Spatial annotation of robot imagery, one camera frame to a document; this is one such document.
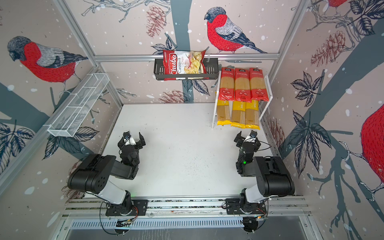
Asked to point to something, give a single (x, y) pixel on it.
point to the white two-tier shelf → (216, 98)
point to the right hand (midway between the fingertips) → (247, 135)
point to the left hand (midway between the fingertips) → (130, 134)
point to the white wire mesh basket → (76, 108)
